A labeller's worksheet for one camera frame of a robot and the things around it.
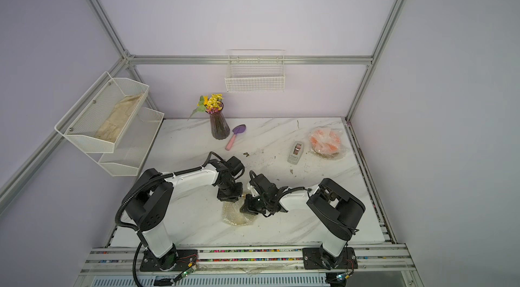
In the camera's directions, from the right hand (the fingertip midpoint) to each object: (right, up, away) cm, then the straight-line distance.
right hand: (237, 215), depth 83 cm
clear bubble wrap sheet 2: (+50, +25, +18) cm, 59 cm away
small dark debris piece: (+1, +24, +22) cm, 32 cm away
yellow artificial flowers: (-15, +48, +10) cm, 51 cm away
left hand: (-1, +4, +4) cm, 6 cm away
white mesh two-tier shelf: (-52, +24, +7) cm, 57 cm away
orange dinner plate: (+43, +30, +18) cm, 55 cm away
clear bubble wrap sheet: (-2, 0, 0) cm, 2 cm away
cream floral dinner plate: (-3, 0, +1) cm, 3 cm away
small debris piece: (+25, +16, +16) cm, 33 cm away
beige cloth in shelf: (-48, +36, -7) cm, 60 cm away
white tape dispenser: (+27, +25, +18) cm, 41 cm away
